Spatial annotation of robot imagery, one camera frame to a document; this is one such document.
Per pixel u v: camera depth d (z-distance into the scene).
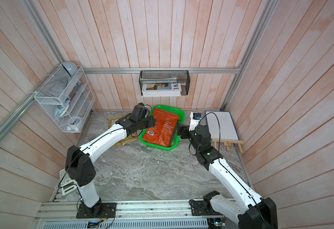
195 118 0.63
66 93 0.77
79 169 0.46
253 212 0.38
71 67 0.83
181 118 1.05
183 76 0.96
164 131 0.98
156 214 0.73
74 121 0.91
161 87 0.95
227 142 0.98
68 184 0.82
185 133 0.66
